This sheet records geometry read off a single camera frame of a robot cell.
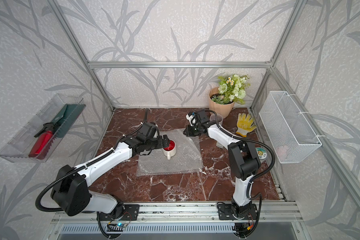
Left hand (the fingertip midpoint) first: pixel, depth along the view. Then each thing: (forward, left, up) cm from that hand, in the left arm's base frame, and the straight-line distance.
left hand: (165, 142), depth 84 cm
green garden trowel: (+4, +48, +16) cm, 50 cm away
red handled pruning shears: (-13, +45, +21) cm, 51 cm away
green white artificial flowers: (+32, -41, +14) cm, 54 cm away
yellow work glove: (+24, -55, -13) cm, 62 cm away
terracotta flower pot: (+27, -39, -1) cm, 47 cm away
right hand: (+9, -10, -2) cm, 14 cm away
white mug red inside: (-3, -3, -6) cm, 7 cm away
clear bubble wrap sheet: (-4, -13, -12) cm, 18 cm away
